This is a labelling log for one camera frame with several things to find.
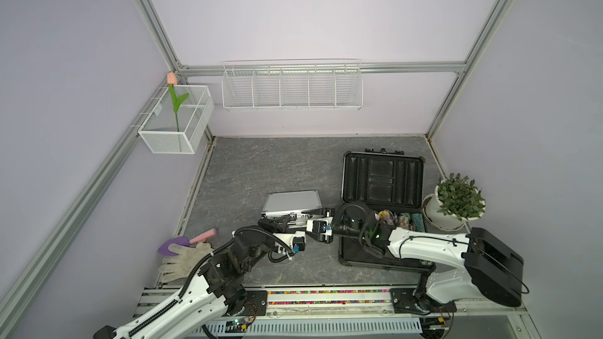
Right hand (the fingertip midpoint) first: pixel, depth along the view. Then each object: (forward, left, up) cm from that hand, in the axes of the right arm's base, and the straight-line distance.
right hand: (303, 216), depth 73 cm
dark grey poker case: (+19, -35, -11) cm, 42 cm away
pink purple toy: (-4, +51, -18) cm, 54 cm away
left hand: (+1, +6, -1) cm, 6 cm away
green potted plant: (+7, -54, -2) cm, 54 cm away
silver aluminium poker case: (+7, +5, -5) cm, 10 cm away
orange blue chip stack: (+3, -37, -13) cm, 39 cm away
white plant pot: (+10, -49, -15) cm, 52 cm away
